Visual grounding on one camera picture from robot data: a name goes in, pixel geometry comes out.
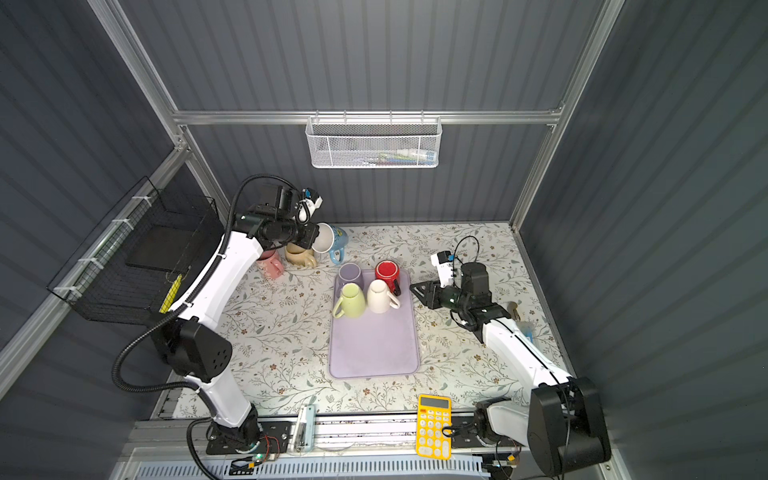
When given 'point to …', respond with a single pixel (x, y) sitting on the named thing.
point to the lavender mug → (347, 273)
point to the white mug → (379, 299)
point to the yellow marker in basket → (171, 295)
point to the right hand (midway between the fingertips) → (418, 289)
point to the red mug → (389, 271)
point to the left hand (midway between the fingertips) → (313, 230)
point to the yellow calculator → (434, 413)
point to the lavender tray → (376, 345)
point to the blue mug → (331, 239)
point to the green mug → (353, 301)
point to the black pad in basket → (164, 248)
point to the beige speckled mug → (300, 256)
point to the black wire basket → (129, 268)
